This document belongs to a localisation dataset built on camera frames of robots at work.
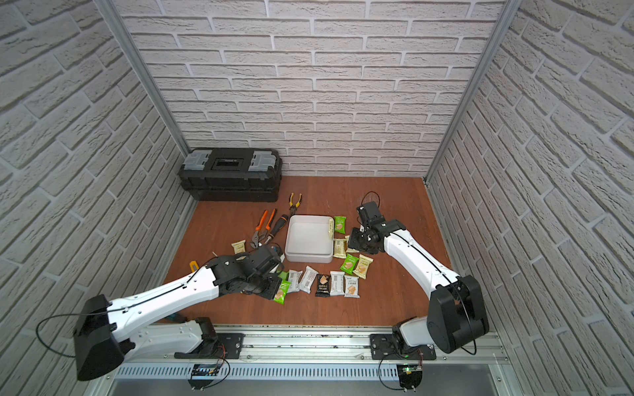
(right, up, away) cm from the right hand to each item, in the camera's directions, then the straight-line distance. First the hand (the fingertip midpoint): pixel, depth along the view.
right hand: (356, 243), depth 85 cm
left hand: (-25, -12, -9) cm, 29 cm away
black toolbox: (-49, +26, +13) cm, 57 cm away
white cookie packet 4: (-2, -15, 0) cm, 16 cm away
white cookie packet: (-23, -12, 0) cm, 26 cm away
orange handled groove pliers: (-38, +1, +12) cm, 40 cm away
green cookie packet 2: (-2, -9, +5) cm, 10 cm away
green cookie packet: (-5, +5, +17) cm, 18 cm away
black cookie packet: (-12, -15, 0) cm, 19 cm away
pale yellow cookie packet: (-45, -3, +9) cm, 46 cm away
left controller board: (-48, -36, -13) cm, 62 cm away
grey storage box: (-18, -2, +17) cm, 25 cm away
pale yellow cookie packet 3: (+3, -9, +4) cm, 10 cm away
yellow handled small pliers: (-26, +12, +21) cm, 35 cm away
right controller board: (+14, -37, -15) cm, 42 cm away
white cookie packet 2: (-17, -13, +2) cm, 22 cm away
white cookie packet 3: (-7, -14, 0) cm, 16 cm away
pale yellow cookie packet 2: (-6, -3, +9) cm, 11 cm away
